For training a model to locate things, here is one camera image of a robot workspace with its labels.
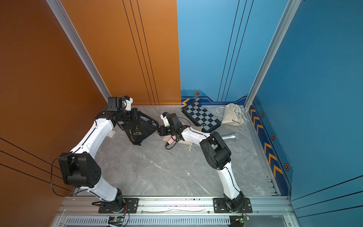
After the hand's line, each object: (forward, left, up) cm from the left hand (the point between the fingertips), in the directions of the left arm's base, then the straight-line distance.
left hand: (141, 111), depth 87 cm
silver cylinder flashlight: (-7, -59, -17) cm, 61 cm away
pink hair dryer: (-9, -18, -19) cm, 27 cm away
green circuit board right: (-52, -57, -22) cm, 80 cm away
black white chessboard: (+13, -40, -19) cm, 46 cm away
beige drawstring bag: (+12, -63, -17) cm, 66 cm away
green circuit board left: (-53, +7, -25) cm, 59 cm away
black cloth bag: (-7, +2, -9) cm, 11 cm away
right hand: (-5, -9, -13) cm, 16 cm away
